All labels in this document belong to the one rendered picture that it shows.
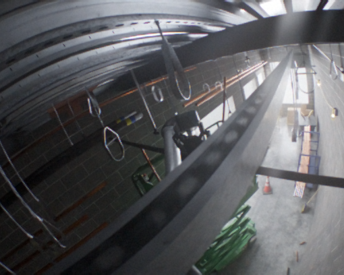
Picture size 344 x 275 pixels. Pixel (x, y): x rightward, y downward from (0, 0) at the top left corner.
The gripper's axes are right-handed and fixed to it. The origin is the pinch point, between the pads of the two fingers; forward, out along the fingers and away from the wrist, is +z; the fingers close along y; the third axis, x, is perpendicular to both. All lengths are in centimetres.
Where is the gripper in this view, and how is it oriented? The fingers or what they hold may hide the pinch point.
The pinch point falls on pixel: (187, 124)
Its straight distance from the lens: 55.3
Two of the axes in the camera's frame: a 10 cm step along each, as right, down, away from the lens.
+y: 8.7, -0.8, -4.9
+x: -3.7, 5.6, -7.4
